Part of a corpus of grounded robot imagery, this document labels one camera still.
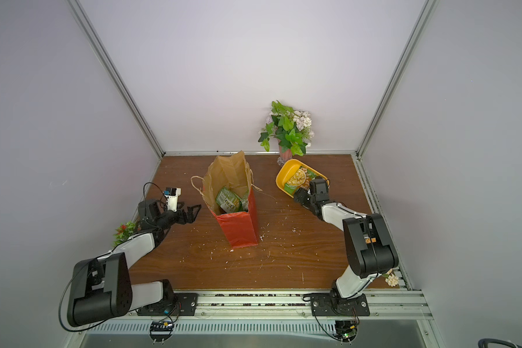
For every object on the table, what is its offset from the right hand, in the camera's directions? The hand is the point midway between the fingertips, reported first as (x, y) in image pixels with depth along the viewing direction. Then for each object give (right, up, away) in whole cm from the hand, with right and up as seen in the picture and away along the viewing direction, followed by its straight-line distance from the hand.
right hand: (303, 190), depth 96 cm
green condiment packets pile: (-1, +5, +7) cm, 9 cm away
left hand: (-48, -5, -7) cm, 49 cm away
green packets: (-33, -5, -2) cm, 34 cm away
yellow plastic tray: (-6, +11, +7) cm, 15 cm away
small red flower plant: (-67, -13, -21) cm, 72 cm away
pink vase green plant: (-6, +27, -8) cm, 29 cm away
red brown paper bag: (-32, +9, -4) cm, 33 cm away
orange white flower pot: (+24, -27, -28) cm, 45 cm away
